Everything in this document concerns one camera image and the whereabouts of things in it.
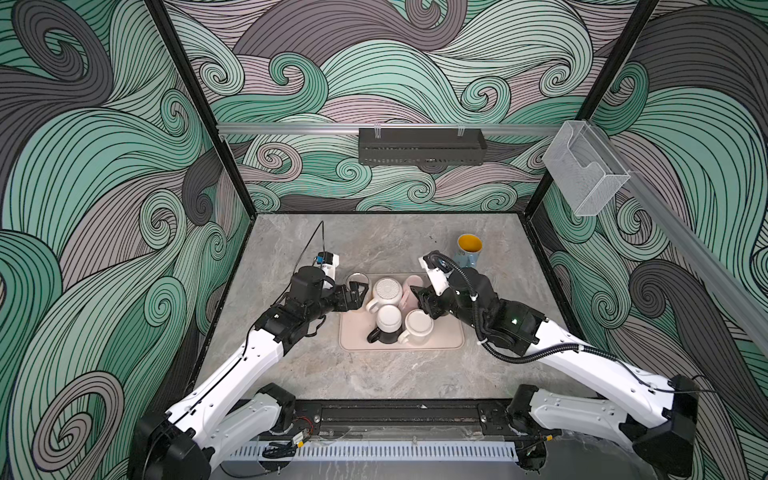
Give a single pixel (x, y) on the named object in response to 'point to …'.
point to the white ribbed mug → (386, 291)
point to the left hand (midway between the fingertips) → (356, 285)
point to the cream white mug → (418, 327)
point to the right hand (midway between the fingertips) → (420, 282)
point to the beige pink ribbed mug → (360, 278)
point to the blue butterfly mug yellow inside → (469, 248)
